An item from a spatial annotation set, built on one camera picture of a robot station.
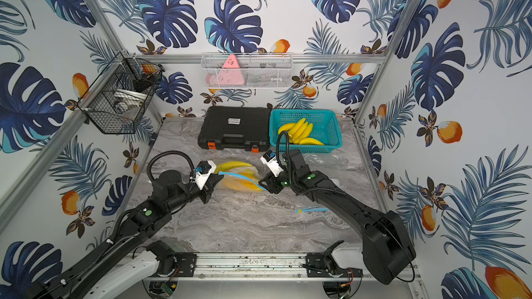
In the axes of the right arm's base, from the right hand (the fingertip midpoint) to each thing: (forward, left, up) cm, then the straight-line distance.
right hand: (265, 176), depth 82 cm
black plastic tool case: (+34, +14, -7) cm, 37 cm away
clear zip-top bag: (+11, -30, -7) cm, 32 cm away
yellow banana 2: (+38, -10, -10) cm, 41 cm away
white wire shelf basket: (+42, +4, +22) cm, 47 cm away
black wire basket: (+21, +57, +22) cm, 65 cm away
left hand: (-4, +15, +10) cm, 19 cm away
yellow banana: (+25, -22, -8) cm, 34 cm away
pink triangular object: (+39, +16, +22) cm, 47 cm away
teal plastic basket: (+34, -24, -9) cm, 43 cm away
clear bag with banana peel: (-3, +9, +5) cm, 11 cm away
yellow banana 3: (+37, -16, -9) cm, 41 cm away
